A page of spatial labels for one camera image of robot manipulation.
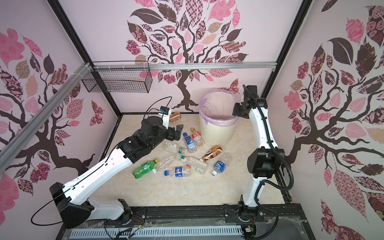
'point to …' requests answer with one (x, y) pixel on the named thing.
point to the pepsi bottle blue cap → (177, 172)
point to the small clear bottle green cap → (173, 147)
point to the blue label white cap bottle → (220, 166)
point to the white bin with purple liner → (217, 120)
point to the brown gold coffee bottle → (213, 152)
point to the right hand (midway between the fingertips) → (238, 109)
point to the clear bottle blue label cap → (192, 148)
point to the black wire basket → (103, 80)
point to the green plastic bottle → (144, 168)
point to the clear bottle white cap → (163, 164)
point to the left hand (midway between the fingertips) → (174, 125)
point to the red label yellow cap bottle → (197, 137)
